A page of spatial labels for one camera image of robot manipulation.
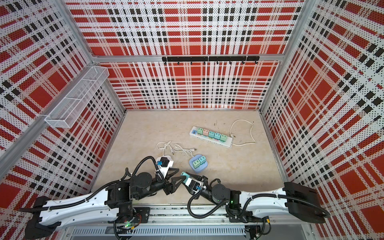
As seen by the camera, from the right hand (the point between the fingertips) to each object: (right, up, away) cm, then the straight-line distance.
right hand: (187, 175), depth 70 cm
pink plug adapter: (+10, +19, +29) cm, 36 cm away
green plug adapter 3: (+4, +2, +15) cm, 15 cm away
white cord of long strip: (+43, +20, +36) cm, 60 cm away
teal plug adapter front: (+14, +18, +29) cm, 36 cm away
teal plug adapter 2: (+17, +17, +28) cm, 37 cm away
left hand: (-2, +1, -2) cm, 3 cm away
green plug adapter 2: (+21, +15, +27) cm, 37 cm away
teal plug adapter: (0, +1, -3) cm, 4 cm away
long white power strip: (+1, +18, +34) cm, 39 cm away
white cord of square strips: (-18, +9, +28) cm, 35 cm away
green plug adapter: (+6, +20, +31) cm, 37 cm away
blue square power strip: (+2, +3, +23) cm, 23 cm away
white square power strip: (-8, +7, -12) cm, 16 cm away
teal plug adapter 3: (+7, +4, +16) cm, 18 cm away
